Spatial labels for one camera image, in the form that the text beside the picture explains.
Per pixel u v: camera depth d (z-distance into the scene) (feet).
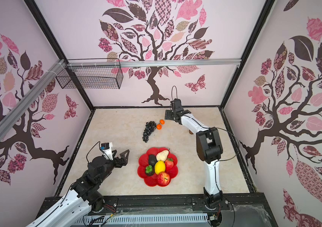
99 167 1.87
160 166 2.67
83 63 2.95
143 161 2.85
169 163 2.73
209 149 1.80
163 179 2.44
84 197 1.77
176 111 2.54
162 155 2.80
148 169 2.64
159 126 3.46
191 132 3.36
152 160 2.79
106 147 2.15
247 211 2.34
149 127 3.38
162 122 3.52
